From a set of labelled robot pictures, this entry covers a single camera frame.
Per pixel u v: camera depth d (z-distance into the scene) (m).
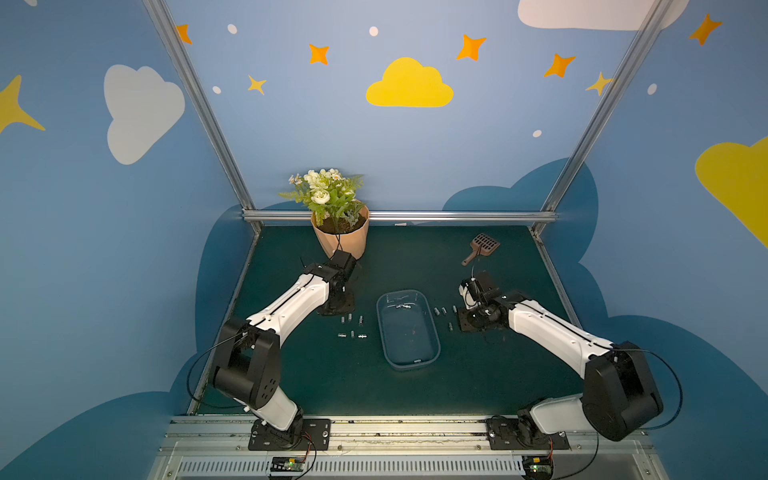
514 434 0.74
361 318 0.95
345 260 0.72
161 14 0.69
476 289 0.70
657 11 0.69
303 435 0.73
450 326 0.93
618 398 0.42
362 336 0.91
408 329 0.94
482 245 1.15
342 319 0.95
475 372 0.88
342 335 0.91
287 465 0.72
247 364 0.44
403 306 0.98
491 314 0.64
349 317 0.96
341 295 0.83
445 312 0.98
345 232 1.03
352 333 0.92
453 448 0.74
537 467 0.73
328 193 0.88
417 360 0.86
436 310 0.98
